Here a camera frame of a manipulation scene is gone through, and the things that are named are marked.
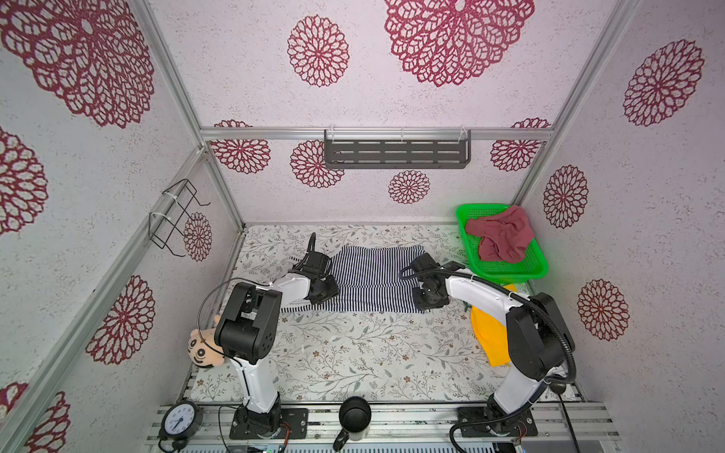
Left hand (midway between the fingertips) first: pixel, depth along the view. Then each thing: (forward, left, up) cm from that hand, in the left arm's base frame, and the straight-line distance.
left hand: (335, 292), depth 99 cm
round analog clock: (-40, +37, +4) cm, 55 cm away
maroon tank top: (+23, -66, +2) cm, 70 cm away
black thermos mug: (-39, -8, +1) cm, 40 cm away
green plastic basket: (+9, -71, +3) cm, 72 cm away
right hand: (-6, -29, +5) cm, 30 cm away
